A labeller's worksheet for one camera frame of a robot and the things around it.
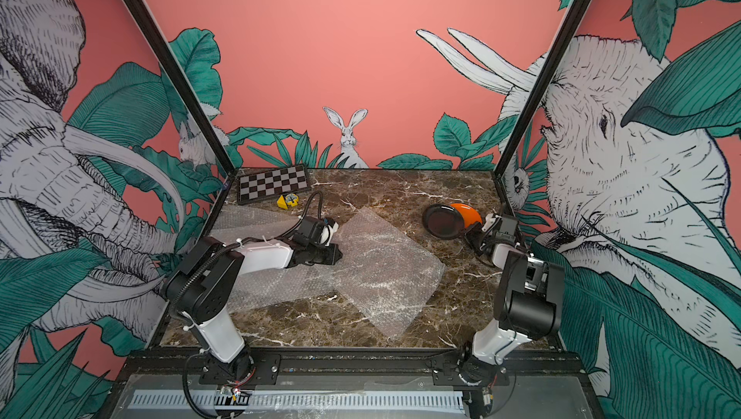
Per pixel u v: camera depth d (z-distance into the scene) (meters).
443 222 1.01
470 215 1.06
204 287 0.48
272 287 0.88
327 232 0.81
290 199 1.10
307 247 0.76
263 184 1.12
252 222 1.04
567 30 0.79
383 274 0.91
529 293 0.47
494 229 0.76
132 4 0.75
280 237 0.76
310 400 0.70
